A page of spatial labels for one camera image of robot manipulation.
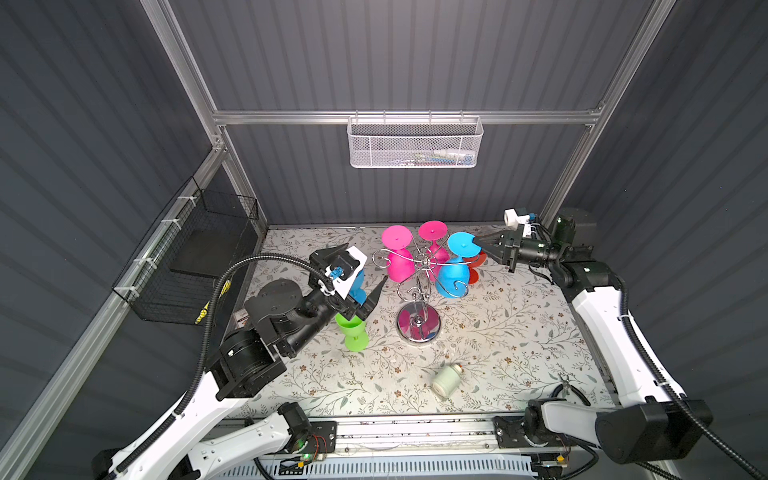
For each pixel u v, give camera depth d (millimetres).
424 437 754
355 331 797
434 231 757
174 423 382
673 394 384
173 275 706
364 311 504
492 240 656
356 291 1010
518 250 580
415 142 1235
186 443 393
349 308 468
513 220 657
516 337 911
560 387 804
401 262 774
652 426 373
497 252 627
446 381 751
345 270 408
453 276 708
